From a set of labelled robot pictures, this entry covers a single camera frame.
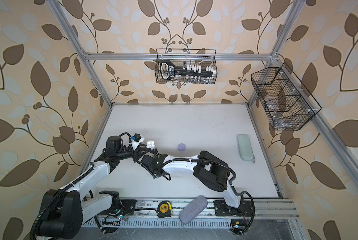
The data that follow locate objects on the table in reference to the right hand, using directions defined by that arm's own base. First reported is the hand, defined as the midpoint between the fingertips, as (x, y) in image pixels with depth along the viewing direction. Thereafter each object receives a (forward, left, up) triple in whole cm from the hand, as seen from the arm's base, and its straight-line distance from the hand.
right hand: (159, 171), depth 86 cm
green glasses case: (+13, -54, +1) cm, 56 cm away
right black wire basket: (+19, -67, +34) cm, 78 cm away
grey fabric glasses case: (-20, -20, +4) cm, 28 cm away
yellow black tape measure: (-19, -5, +2) cm, 20 cm away
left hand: (+9, +5, +13) cm, 17 cm away
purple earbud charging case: (+15, -13, 0) cm, 20 cm away
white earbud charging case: (+10, +4, +14) cm, 17 cm away
